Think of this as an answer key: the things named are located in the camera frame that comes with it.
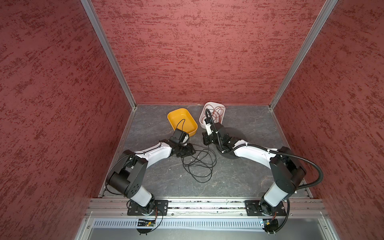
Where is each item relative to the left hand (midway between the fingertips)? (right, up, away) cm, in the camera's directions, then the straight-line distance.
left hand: (193, 155), depth 89 cm
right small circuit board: (+39, -31, -17) cm, 52 cm away
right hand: (+5, +12, 0) cm, 13 cm away
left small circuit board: (-25, -30, -16) cm, 42 cm away
